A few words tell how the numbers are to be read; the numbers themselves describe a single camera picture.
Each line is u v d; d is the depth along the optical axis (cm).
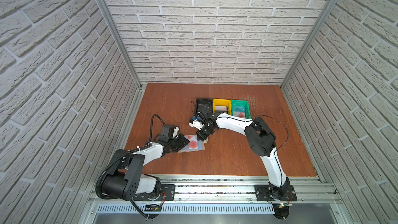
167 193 73
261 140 55
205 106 107
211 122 71
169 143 71
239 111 103
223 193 76
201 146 87
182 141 80
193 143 89
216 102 103
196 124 87
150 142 59
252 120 58
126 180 42
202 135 83
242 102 113
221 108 104
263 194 73
